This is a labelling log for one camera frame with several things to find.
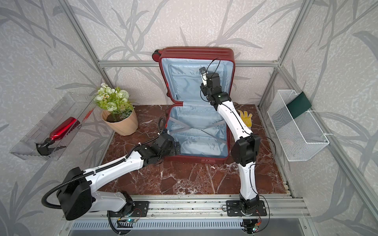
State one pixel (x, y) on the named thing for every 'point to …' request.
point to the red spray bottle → (61, 130)
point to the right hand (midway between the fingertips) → (209, 79)
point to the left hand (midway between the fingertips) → (175, 148)
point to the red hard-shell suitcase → (194, 122)
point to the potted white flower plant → (118, 113)
